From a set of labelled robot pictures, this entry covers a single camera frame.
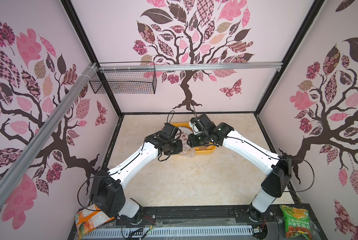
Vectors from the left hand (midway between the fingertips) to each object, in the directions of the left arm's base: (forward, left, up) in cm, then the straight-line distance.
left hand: (181, 151), depth 80 cm
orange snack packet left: (-30, +44, -13) cm, 55 cm away
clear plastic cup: (+3, -4, -5) cm, 7 cm away
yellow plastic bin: (+9, -14, -14) cm, 22 cm away
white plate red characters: (-1, -1, +17) cm, 17 cm away
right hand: (+4, -4, +5) cm, 8 cm away
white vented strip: (-36, +4, -16) cm, 39 cm away
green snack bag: (-32, -54, -10) cm, 64 cm away
